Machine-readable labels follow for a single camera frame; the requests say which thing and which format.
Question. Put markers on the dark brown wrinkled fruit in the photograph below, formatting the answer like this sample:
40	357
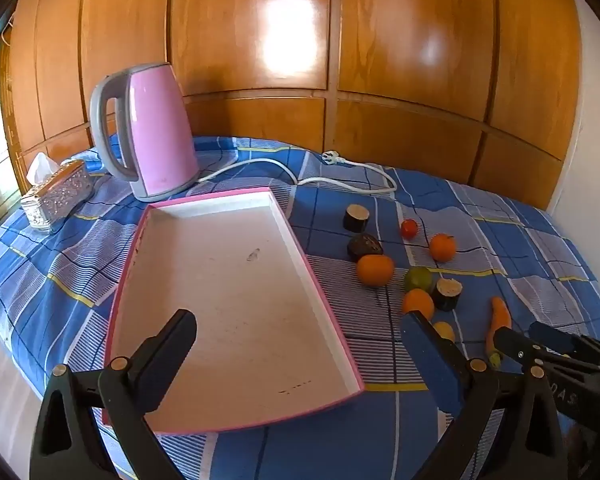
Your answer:
365	247

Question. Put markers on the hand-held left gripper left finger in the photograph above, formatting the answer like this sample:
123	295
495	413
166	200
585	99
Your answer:
172	345

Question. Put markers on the pink electric kettle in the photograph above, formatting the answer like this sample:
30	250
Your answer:
155	130

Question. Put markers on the green lime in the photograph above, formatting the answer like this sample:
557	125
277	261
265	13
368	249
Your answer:
418	277

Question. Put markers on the blue plaid blanket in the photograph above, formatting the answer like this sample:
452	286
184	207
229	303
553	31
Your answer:
480	220

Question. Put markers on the silver tissue box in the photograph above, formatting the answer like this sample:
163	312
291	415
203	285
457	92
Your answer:
55	200

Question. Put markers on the red tomato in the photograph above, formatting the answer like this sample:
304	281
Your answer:
409	229

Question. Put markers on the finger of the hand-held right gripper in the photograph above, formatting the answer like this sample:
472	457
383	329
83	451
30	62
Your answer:
555	336
525	349

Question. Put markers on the pink rimmed white tray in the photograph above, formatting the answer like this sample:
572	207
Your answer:
230	285

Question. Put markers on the yellow lemon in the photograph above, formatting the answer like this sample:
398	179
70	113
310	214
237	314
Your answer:
446	331

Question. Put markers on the dark cylinder fruit slice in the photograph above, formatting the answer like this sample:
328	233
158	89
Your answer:
356	219
447	295

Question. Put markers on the wooden wardrobe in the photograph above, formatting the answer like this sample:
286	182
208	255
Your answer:
405	60

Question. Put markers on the orange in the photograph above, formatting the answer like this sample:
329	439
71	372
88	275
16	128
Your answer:
442	247
375	270
418	304

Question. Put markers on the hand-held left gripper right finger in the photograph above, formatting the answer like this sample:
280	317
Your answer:
430	355

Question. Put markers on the orange carrot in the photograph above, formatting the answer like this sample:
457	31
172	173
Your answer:
499	320

